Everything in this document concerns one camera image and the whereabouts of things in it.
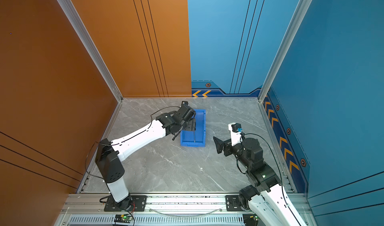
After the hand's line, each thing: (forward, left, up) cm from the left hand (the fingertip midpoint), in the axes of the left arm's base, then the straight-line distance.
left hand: (189, 120), depth 83 cm
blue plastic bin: (-1, -5, -18) cm, 19 cm away
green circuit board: (-44, +30, -20) cm, 57 cm away
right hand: (-13, -16, +6) cm, 22 cm away
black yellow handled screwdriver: (0, -3, -18) cm, 18 cm away
